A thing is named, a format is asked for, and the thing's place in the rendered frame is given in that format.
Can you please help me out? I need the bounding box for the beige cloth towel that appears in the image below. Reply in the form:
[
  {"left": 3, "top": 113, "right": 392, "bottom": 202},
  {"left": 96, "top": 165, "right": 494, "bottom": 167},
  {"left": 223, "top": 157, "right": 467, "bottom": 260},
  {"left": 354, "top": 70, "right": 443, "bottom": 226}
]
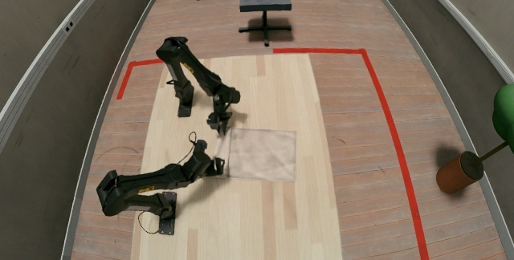
[{"left": 213, "top": 124, "right": 297, "bottom": 182}]

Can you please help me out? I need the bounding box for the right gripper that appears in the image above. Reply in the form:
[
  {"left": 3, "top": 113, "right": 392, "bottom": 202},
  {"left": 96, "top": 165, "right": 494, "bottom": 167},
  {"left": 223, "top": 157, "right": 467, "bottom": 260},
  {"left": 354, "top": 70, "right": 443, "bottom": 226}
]
[{"left": 192, "top": 143, "right": 226, "bottom": 179}]

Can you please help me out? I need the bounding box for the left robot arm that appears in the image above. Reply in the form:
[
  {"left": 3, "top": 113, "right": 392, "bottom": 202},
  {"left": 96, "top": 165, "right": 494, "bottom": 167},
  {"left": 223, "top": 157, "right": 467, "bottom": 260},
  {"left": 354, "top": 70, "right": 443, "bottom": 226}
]
[{"left": 156, "top": 37, "right": 241, "bottom": 117}]

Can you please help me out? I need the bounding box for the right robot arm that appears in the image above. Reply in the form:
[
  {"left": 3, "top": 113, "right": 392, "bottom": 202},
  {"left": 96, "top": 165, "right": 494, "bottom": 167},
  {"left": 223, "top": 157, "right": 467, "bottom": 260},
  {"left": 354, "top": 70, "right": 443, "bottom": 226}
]
[{"left": 96, "top": 140, "right": 211, "bottom": 235}]

